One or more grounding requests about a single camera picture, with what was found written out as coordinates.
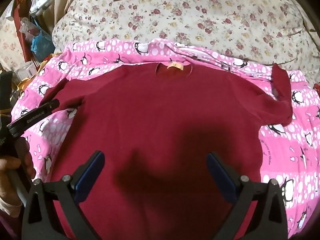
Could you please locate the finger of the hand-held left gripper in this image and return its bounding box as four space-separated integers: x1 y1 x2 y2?
46 98 61 113

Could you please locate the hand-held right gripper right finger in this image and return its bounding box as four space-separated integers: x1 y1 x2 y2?
206 152 288 240

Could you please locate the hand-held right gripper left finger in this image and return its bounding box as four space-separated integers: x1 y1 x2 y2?
22 151 105 240

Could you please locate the maroon sweater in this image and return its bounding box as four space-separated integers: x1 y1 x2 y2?
41 61 293 240

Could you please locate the person's left forearm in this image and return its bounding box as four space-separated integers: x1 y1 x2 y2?
0 197 25 240

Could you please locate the person's left hand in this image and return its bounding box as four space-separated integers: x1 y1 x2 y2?
0 137 37 208

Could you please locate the white box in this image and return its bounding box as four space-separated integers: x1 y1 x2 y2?
14 62 39 82

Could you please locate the blue plastic bag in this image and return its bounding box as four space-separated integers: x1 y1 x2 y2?
30 20 55 57

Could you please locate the small floral cloth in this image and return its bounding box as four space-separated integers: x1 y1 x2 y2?
0 29 27 67

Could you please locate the pink penguin blanket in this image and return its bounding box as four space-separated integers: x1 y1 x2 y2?
11 38 320 240

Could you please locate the red wooden furniture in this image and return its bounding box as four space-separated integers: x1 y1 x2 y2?
13 0 34 64

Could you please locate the clear plastic bag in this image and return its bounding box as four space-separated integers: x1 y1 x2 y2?
28 0 55 18

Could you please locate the beige curtain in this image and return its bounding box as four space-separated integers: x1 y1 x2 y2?
26 0 84 39

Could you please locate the floral quilt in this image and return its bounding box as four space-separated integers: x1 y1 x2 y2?
51 0 320 85

